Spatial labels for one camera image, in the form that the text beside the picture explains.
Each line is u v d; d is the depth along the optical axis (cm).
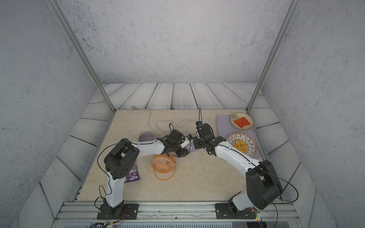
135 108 123
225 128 109
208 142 64
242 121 111
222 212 73
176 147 82
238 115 114
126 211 72
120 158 55
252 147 96
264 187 42
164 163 81
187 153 89
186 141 85
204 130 66
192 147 79
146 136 99
